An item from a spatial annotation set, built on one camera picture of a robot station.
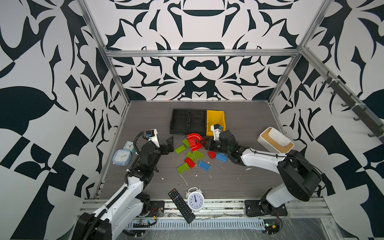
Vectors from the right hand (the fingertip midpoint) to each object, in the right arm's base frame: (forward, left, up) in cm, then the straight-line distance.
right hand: (200, 140), depth 84 cm
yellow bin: (+24, -11, -10) cm, 28 cm away
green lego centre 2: (-2, +1, -13) cm, 13 cm away
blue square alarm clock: (-5, +46, -9) cm, 47 cm away
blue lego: (-9, -2, -13) cm, 16 cm away
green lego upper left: (+1, +12, -12) cm, 17 cm away
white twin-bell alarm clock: (-27, +3, -11) cm, 29 cm away
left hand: (+1, +19, +5) cm, 19 cm away
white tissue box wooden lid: (+6, -45, -9) cm, 47 cm away
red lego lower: (-8, +5, -12) cm, 15 cm away
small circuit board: (-38, -32, -15) cm, 52 cm away
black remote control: (-31, +9, -11) cm, 34 cm away
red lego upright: (-3, -7, -11) cm, 14 cm away
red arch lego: (0, +3, 0) cm, 3 cm away
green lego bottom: (-10, +10, -13) cm, 19 cm away
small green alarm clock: (+3, +44, -10) cm, 45 cm away
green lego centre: (-3, +5, -12) cm, 14 cm away
